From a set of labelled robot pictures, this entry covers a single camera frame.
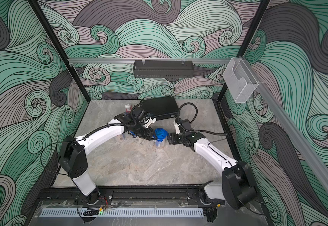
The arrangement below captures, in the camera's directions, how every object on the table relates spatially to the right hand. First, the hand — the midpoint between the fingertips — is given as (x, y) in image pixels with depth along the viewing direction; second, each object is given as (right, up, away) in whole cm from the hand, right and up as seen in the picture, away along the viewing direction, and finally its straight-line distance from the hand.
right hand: (171, 137), depth 86 cm
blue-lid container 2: (-21, +5, -16) cm, 27 cm away
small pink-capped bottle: (-33, +19, +24) cm, 45 cm away
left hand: (-10, +2, -5) cm, 12 cm away
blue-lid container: (-7, +2, -3) cm, 8 cm away
